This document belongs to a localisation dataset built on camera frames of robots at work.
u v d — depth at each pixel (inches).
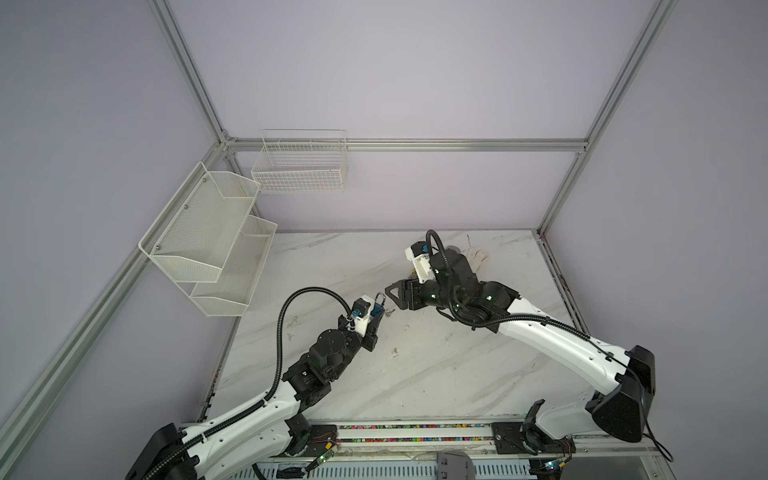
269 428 23.4
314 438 29.0
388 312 38.4
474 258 43.7
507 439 28.9
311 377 23.1
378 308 29.3
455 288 21.1
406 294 24.6
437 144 36.5
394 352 34.9
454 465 27.3
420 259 25.2
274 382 21.0
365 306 24.2
